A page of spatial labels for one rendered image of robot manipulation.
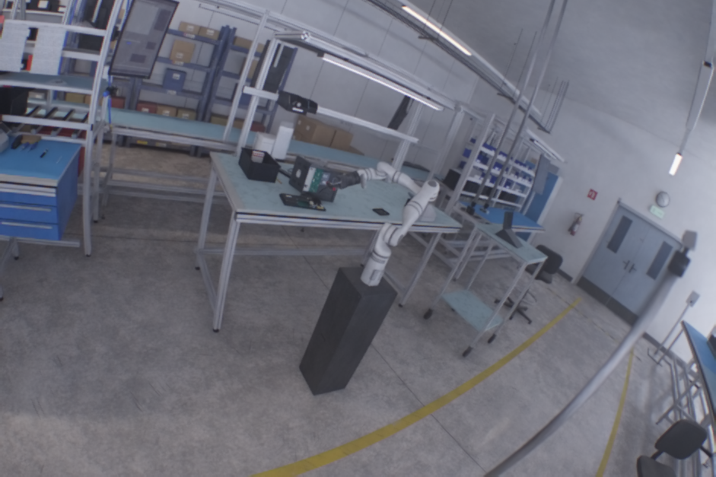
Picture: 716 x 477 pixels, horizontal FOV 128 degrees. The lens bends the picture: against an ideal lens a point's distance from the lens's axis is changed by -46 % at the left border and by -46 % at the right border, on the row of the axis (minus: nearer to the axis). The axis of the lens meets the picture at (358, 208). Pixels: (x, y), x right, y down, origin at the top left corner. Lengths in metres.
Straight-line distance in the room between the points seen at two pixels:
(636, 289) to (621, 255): 0.84
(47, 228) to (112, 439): 1.14
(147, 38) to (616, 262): 8.06
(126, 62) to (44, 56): 0.65
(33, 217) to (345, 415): 2.14
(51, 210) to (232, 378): 1.42
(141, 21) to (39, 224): 1.25
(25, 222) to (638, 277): 8.62
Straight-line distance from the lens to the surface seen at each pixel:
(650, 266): 7.69
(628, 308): 7.81
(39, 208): 1.98
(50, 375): 2.12
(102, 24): 3.45
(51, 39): 2.41
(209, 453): 1.81
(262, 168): 2.03
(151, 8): 2.04
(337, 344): 1.76
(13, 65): 2.52
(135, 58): 2.09
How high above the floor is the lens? 1.68
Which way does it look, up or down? 18 degrees down
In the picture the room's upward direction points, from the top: 22 degrees clockwise
